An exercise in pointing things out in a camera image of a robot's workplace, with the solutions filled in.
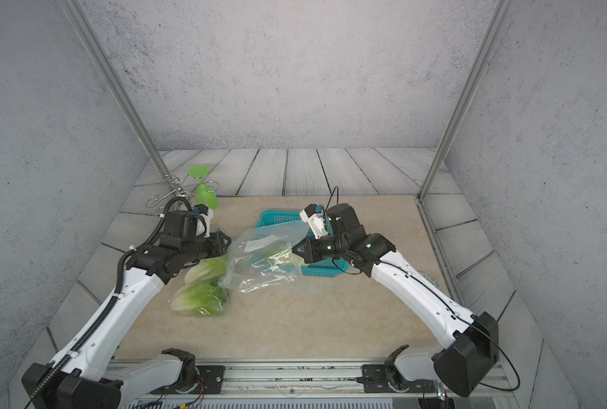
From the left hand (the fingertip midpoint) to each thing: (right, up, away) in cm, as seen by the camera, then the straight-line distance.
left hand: (230, 239), depth 77 cm
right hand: (+19, -2, -7) cm, 21 cm away
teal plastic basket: (+29, -10, +10) cm, 32 cm away
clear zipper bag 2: (+11, -5, -6) cm, 14 cm away
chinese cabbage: (-11, -11, +12) cm, 19 cm away
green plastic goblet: (-16, +14, +19) cm, 29 cm away
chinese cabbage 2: (-9, -19, +4) cm, 21 cm away
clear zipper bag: (-7, -14, +6) cm, 17 cm away
